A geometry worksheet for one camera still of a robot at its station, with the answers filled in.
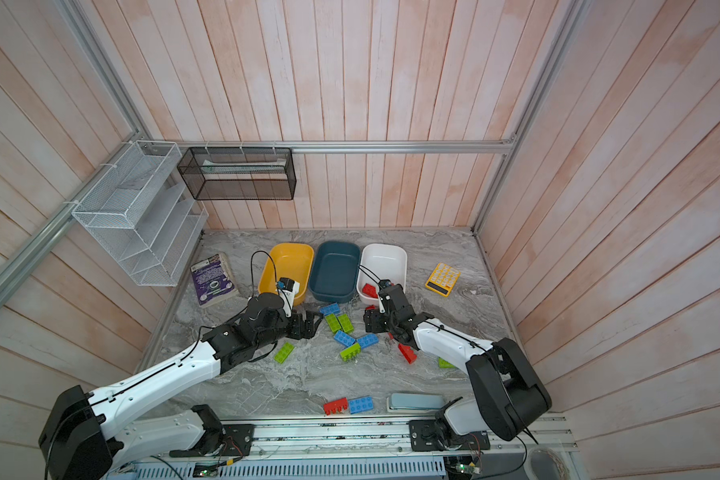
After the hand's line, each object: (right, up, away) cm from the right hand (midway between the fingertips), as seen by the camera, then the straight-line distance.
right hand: (374, 314), depth 91 cm
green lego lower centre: (-7, -10, -5) cm, 13 cm away
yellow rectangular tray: (-30, +17, +20) cm, 39 cm away
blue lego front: (-5, -22, -13) cm, 26 cm away
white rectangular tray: (+6, +16, +18) cm, 25 cm away
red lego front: (-11, -21, -14) cm, 28 cm away
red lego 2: (+9, -10, -5) cm, 15 cm away
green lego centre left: (-13, -3, +2) cm, 14 cm away
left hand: (-18, +1, -12) cm, 22 cm away
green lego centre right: (-9, -3, +1) cm, 10 cm away
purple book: (-55, +10, +10) cm, 57 cm away
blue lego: (-14, +1, +6) cm, 16 cm away
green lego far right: (+10, -2, -36) cm, 38 cm away
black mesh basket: (-48, +48, +13) cm, 69 cm away
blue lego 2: (-9, -7, -1) cm, 12 cm away
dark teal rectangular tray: (-14, +13, +13) cm, 23 cm away
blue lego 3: (-2, -8, -1) cm, 8 cm away
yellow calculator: (+25, +10, +13) cm, 30 cm away
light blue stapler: (+10, -21, -13) cm, 27 cm away
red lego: (-1, +7, +10) cm, 12 cm away
